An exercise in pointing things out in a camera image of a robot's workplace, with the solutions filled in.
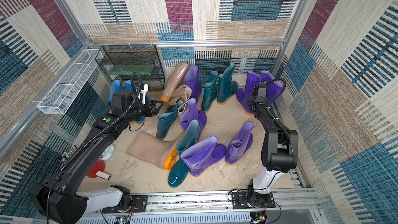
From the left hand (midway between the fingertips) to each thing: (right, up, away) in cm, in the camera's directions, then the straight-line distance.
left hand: (160, 102), depth 74 cm
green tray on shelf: (-25, +21, +26) cm, 42 cm away
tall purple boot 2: (+60, +8, +13) cm, 62 cm away
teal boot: (+3, -8, +1) cm, 9 cm away
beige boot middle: (+9, +3, +14) cm, 17 cm away
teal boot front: (+9, -34, +5) cm, 35 cm away
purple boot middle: (+15, -5, +2) cm, 16 cm away
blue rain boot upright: (-30, +10, +17) cm, 36 cm away
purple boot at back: (+13, +16, +25) cm, 32 cm away
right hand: (+53, +3, +20) cm, 57 cm away
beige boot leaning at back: (+4, +14, +22) cm, 27 cm away
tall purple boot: (+49, +6, +37) cm, 61 cm away
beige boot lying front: (-6, -26, +13) cm, 30 cm away
